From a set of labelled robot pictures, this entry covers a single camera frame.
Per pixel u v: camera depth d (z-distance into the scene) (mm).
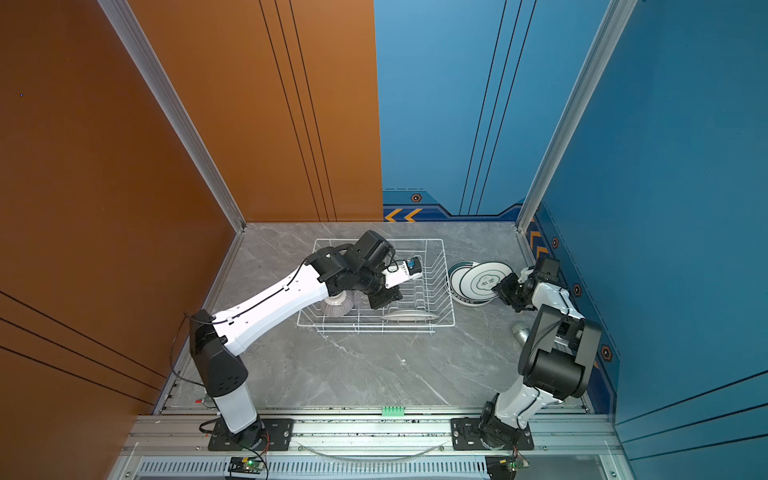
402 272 655
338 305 897
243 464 710
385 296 658
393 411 772
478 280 991
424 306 942
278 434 735
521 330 870
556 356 481
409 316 878
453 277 1025
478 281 985
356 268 569
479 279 992
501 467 697
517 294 791
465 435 725
